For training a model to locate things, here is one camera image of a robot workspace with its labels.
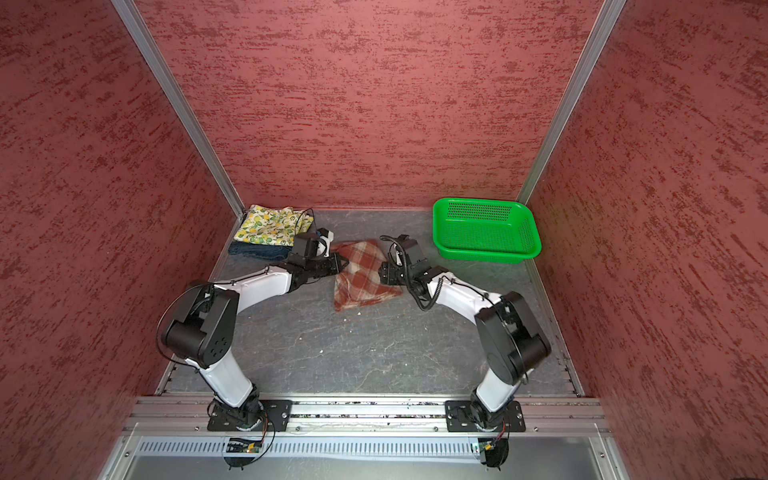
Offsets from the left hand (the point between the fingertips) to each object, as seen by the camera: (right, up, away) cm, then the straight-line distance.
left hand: (347, 266), depth 95 cm
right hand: (+13, -3, -3) cm, 14 cm away
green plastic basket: (+50, +12, +19) cm, 55 cm away
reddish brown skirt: (+4, -5, -3) cm, 7 cm away
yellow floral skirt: (-31, +14, +15) cm, 37 cm away
